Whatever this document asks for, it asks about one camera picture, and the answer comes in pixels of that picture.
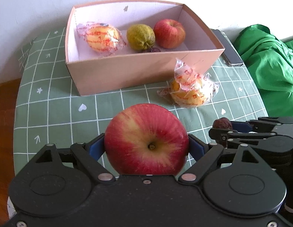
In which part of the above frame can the wrapped orange near box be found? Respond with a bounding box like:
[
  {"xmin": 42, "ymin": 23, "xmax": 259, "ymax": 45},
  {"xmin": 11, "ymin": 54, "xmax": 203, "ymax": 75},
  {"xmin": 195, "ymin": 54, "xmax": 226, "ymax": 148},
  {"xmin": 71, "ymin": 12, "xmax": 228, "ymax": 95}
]
[{"xmin": 157, "ymin": 59, "xmax": 219, "ymax": 108}]

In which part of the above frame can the pink cardboard box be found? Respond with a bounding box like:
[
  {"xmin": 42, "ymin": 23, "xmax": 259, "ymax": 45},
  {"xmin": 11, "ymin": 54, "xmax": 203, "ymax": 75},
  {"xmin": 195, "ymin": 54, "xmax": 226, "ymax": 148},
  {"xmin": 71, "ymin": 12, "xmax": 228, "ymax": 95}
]
[{"xmin": 65, "ymin": 0, "xmax": 224, "ymax": 96}]

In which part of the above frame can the light red apple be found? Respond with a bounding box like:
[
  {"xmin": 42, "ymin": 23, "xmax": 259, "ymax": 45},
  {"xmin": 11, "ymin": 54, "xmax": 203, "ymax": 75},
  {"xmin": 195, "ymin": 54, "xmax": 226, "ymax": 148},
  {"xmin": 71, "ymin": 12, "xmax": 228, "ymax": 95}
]
[{"xmin": 153, "ymin": 19, "xmax": 186, "ymax": 49}]

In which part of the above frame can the green checked tablecloth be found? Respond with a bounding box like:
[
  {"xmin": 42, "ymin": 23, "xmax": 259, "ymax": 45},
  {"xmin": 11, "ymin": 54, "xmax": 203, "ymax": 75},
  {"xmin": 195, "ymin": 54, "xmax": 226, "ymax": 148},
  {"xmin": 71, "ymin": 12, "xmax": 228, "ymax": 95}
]
[{"xmin": 13, "ymin": 28, "xmax": 267, "ymax": 172}]

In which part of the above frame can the green cloth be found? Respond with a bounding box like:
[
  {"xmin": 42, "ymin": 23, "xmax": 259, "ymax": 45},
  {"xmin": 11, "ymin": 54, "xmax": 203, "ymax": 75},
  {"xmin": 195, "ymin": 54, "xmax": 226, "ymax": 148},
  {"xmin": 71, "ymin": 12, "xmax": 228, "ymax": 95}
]
[{"xmin": 233, "ymin": 24, "xmax": 293, "ymax": 117}]

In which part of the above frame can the orange with sticker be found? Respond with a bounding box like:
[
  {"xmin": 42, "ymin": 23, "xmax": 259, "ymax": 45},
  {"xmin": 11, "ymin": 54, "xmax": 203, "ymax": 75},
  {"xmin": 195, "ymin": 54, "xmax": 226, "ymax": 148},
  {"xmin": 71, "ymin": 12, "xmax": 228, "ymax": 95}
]
[{"xmin": 77, "ymin": 22, "xmax": 126, "ymax": 56}]

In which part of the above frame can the green pear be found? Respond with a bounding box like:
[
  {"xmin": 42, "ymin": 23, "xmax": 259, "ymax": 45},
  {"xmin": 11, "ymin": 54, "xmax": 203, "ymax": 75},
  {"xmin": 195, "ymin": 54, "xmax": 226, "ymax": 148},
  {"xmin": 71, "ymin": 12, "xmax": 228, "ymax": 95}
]
[{"xmin": 126, "ymin": 24, "xmax": 155, "ymax": 51}]

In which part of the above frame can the dark red apple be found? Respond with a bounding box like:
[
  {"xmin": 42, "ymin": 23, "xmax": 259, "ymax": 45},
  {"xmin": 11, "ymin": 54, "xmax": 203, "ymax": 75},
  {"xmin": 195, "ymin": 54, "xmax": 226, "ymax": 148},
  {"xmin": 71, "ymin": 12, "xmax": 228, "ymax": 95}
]
[{"xmin": 104, "ymin": 103, "xmax": 189, "ymax": 175}]

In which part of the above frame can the dark wrinkled passion fruit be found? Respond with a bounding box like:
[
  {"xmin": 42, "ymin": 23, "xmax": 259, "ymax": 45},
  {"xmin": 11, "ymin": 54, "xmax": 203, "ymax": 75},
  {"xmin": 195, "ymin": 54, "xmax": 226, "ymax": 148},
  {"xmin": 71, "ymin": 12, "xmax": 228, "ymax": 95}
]
[{"xmin": 212, "ymin": 117, "xmax": 233, "ymax": 130}]

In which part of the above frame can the black smartphone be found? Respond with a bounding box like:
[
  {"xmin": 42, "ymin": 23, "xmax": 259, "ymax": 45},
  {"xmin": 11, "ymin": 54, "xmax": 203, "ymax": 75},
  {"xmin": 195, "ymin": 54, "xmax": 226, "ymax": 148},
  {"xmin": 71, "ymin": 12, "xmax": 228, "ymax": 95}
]
[{"xmin": 212, "ymin": 29, "xmax": 244, "ymax": 67}]

